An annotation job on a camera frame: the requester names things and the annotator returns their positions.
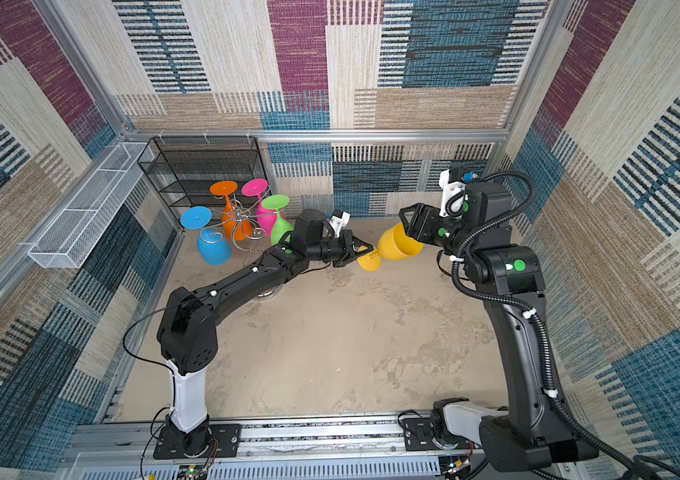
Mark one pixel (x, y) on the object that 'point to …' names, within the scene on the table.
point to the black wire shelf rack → (183, 169)
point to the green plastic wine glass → (280, 226)
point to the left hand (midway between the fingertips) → (376, 244)
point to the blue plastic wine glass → (214, 249)
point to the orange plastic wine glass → (235, 225)
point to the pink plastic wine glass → (266, 217)
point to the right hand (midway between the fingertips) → (411, 220)
